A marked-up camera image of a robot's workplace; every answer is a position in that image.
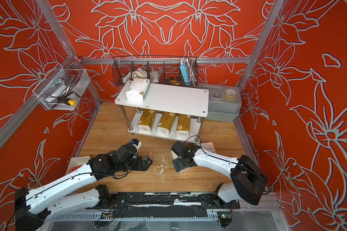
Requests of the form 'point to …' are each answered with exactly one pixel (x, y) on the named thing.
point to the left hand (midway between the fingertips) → (146, 161)
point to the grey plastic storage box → (224, 102)
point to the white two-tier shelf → (168, 110)
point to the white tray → (75, 162)
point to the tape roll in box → (229, 94)
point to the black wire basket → (160, 70)
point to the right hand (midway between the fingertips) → (180, 164)
